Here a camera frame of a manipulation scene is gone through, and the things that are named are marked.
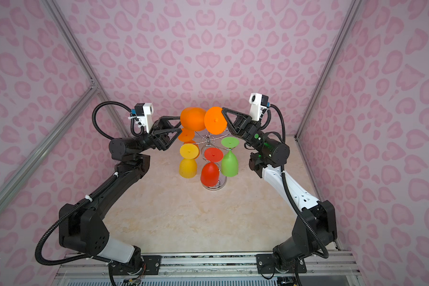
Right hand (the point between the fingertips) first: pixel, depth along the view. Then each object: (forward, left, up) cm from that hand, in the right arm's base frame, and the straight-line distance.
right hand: (222, 118), depth 48 cm
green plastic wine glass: (+7, -3, -32) cm, 33 cm away
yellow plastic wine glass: (+7, +14, -23) cm, 28 cm away
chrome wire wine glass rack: (+15, +6, -23) cm, 28 cm away
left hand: (+4, +13, -7) cm, 15 cm away
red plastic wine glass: (+3, +6, -32) cm, 33 cm away
